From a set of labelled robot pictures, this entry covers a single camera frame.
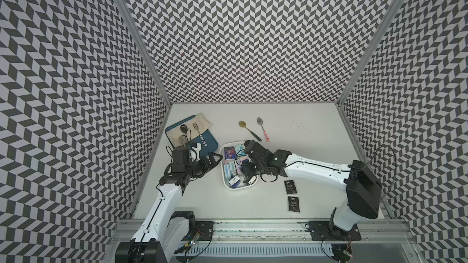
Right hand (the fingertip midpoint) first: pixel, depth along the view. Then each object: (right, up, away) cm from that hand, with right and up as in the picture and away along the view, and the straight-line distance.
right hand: (245, 172), depth 80 cm
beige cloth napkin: (-28, +20, +28) cm, 45 cm away
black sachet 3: (+21, -14, -2) cm, 25 cm away
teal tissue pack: (-6, 0, +4) cm, 7 cm away
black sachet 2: (+21, -8, +2) cm, 23 cm away
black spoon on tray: (-35, +18, +24) cm, 46 cm away
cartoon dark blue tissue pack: (-8, +7, +9) cm, 14 cm away
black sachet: (+3, -4, 0) cm, 5 cm away
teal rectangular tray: (-21, +13, -3) cm, 25 cm away
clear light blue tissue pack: (-8, 0, +4) cm, 9 cm away
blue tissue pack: (-5, -4, -2) cm, 6 cm away
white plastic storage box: (-3, +4, +6) cm, 8 cm away
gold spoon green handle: (-1, +20, +28) cm, 34 cm away
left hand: (-13, +4, +1) cm, 13 cm away
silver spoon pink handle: (+9, +22, +28) cm, 37 cm away
